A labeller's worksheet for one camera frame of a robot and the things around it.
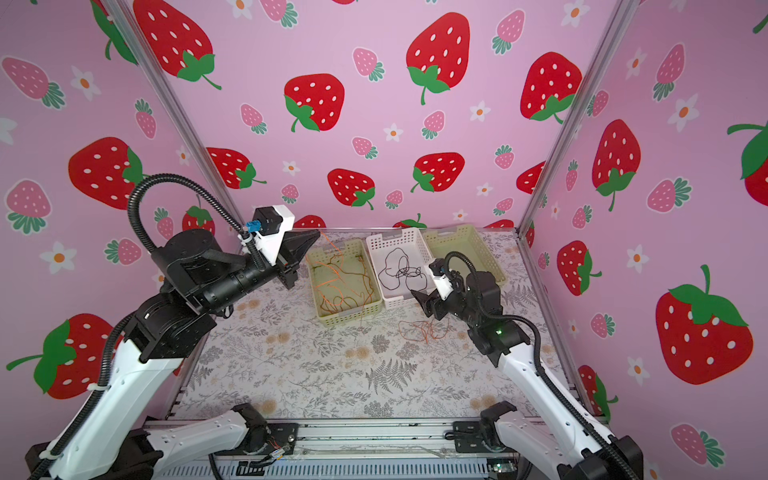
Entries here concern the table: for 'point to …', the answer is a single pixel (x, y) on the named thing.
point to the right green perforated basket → (444, 241)
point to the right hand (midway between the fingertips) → (423, 281)
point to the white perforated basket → (411, 241)
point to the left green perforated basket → (359, 275)
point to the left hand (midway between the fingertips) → (314, 229)
